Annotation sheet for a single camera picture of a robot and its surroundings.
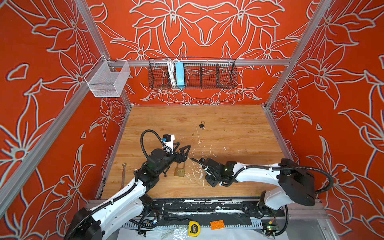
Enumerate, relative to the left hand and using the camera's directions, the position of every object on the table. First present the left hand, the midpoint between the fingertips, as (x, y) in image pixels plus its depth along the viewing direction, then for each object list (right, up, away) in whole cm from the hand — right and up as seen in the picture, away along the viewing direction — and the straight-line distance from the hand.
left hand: (185, 144), depth 75 cm
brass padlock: (-3, -17, +9) cm, 19 cm away
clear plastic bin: (-51, +39, +19) cm, 67 cm away
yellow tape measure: (+5, -37, -9) cm, 38 cm away
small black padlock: (+11, +9, +32) cm, 35 cm away
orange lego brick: (+15, -37, -6) cm, 40 cm away
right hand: (+12, -20, +9) cm, 25 cm away
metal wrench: (-37, -15, +13) cm, 42 cm away
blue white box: (-4, +40, +15) cm, 43 cm away
